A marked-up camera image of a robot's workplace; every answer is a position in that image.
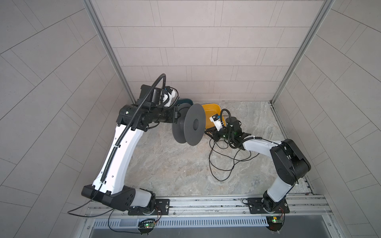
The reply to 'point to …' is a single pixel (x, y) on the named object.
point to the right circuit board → (275, 222)
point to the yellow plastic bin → (211, 109)
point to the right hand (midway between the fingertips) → (206, 131)
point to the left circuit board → (146, 225)
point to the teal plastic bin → (184, 100)
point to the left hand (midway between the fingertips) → (183, 112)
